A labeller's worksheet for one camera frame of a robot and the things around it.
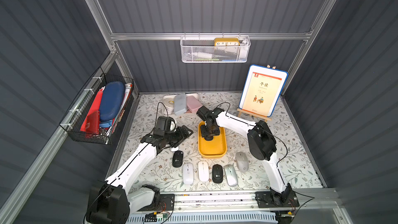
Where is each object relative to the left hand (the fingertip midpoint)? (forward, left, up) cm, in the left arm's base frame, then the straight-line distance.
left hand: (189, 135), depth 81 cm
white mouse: (-15, +1, -13) cm, 20 cm away
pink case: (+29, 0, -8) cm, 30 cm away
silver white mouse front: (-16, -22, -13) cm, 30 cm away
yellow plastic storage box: (-1, -15, -14) cm, 21 cm away
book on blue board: (+24, -42, +10) cm, 50 cm away
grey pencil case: (+28, +8, -7) cm, 30 cm away
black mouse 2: (-7, +7, -13) cm, 17 cm away
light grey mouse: (-10, -28, -11) cm, 32 cm away
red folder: (-4, +40, +17) cm, 44 cm away
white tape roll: (+34, +17, -11) cm, 40 cm away
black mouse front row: (-16, -15, -13) cm, 25 cm away
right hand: (+8, -11, -11) cm, 18 cm away
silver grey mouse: (-1, +10, -15) cm, 18 cm away
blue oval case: (+10, +37, +17) cm, 42 cm away
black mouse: (+4, -10, -10) cm, 15 cm away
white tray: (+25, +15, -11) cm, 31 cm away
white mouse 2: (-14, -7, -12) cm, 20 cm away
